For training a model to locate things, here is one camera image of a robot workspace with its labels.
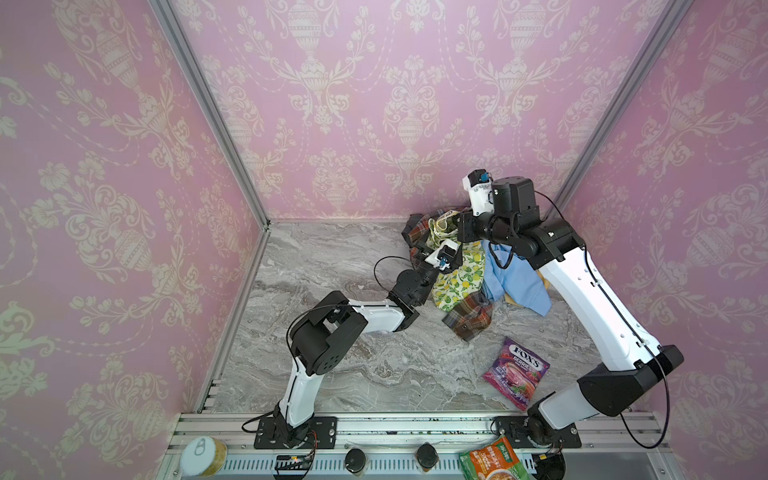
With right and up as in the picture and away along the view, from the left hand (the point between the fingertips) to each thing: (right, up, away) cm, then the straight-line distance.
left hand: (446, 233), depth 78 cm
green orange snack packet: (+10, -53, -10) cm, 55 cm away
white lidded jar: (-57, -51, -11) cm, 77 cm away
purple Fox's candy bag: (+20, -38, +3) cm, 43 cm away
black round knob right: (-6, -50, -13) cm, 52 cm away
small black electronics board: (-39, -57, -5) cm, 69 cm away
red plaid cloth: (+10, -25, +14) cm, 30 cm away
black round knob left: (-22, -49, -16) cm, 56 cm away
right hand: (+1, +3, -7) cm, 8 cm away
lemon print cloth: (+6, -16, +16) cm, 24 cm away
